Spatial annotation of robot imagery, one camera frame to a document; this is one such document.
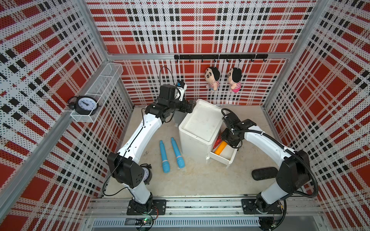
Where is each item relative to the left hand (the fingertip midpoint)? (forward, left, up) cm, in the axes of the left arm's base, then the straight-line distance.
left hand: (190, 101), depth 78 cm
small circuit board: (-52, +25, -33) cm, 67 cm away
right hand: (-13, -21, -20) cm, 31 cm away
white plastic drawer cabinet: (-13, -4, -9) cm, 16 cm away
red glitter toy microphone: (-14, -16, -20) cm, 29 cm away
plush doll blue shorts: (+22, -14, +1) cm, 26 cm away
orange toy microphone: (-17, -18, -21) cm, 32 cm away
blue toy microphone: (-23, +16, -31) cm, 42 cm away
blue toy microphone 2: (-23, +6, -30) cm, 38 cm away
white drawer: (-20, -21, -25) cm, 39 cm away
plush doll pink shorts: (+24, -29, -1) cm, 38 cm away
